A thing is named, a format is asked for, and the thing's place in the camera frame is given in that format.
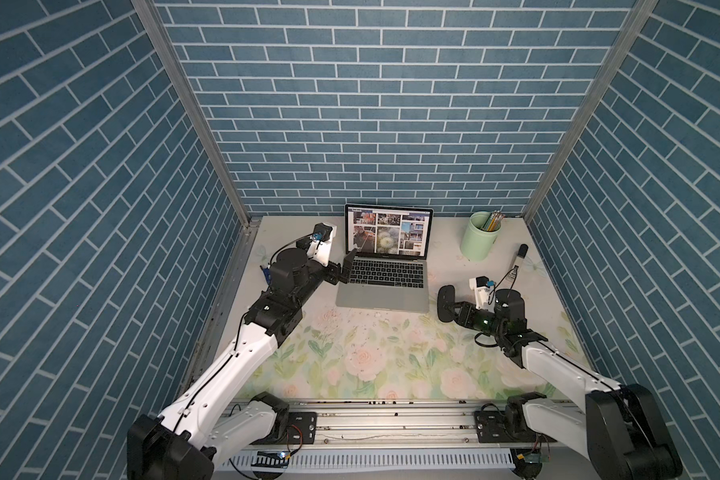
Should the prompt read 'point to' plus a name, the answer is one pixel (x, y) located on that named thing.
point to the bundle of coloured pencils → (493, 221)
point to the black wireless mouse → (446, 303)
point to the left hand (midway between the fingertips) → (347, 243)
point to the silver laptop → (388, 268)
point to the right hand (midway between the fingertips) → (449, 308)
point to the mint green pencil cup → (476, 243)
